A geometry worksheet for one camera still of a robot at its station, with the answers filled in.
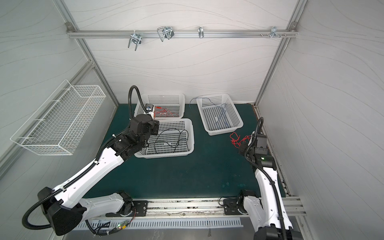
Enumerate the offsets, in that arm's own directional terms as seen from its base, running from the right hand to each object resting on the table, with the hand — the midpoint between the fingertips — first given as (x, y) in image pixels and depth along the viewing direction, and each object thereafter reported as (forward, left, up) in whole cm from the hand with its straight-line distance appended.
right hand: (248, 143), depth 80 cm
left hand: (+5, +50, +15) cm, 52 cm away
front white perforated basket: (+11, +43, -15) cm, 47 cm away
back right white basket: (+34, +14, -16) cm, 40 cm away
